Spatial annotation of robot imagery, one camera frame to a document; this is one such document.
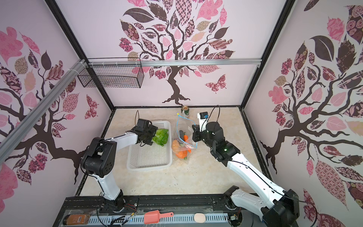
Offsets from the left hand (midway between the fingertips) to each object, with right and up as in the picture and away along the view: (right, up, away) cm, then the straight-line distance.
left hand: (158, 133), depth 99 cm
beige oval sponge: (+27, -39, -30) cm, 56 cm away
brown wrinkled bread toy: (+14, -6, -16) cm, 22 cm away
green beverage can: (+20, +16, +5) cm, 26 cm away
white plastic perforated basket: (-3, -15, -7) cm, 17 cm away
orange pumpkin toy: (+18, -12, -14) cm, 25 cm away
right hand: (+24, +7, -25) cm, 36 cm away
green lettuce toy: (+4, -2, -7) cm, 8 cm away
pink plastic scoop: (+3, -40, -28) cm, 49 cm away
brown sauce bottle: (-33, -38, -33) cm, 60 cm away
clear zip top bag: (+18, -5, -17) cm, 26 cm away
